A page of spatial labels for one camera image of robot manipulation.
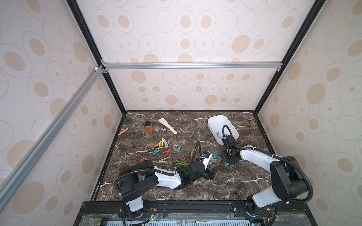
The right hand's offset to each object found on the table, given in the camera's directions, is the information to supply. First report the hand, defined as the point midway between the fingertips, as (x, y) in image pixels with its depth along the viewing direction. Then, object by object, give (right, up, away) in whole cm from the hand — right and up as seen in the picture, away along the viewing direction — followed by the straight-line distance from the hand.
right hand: (230, 158), depth 92 cm
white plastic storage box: (-5, +22, +16) cm, 28 cm away
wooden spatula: (-47, +24, +22) cm, 57 cm away
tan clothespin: (-43, -2, 0) cm, 43 cm away
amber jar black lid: (-55, +21, +8) cm, 60 cm away
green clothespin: (-32, -3, -1) cm, 32 cm away
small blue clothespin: (-33, +6, +5) cm, 34 cm away
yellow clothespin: (-48, +8, +7) cm, 49 cm away
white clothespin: (-43, +8, +8) cm, 44 cm away
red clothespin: (-41, +4, +3) cm, 41 cm away
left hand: (-11, -1, -13) cm, 17 cm away
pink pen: (-77, +17, +14) cm, 80 cm away
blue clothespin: (-49, +4, +3) cm, 49 cm away
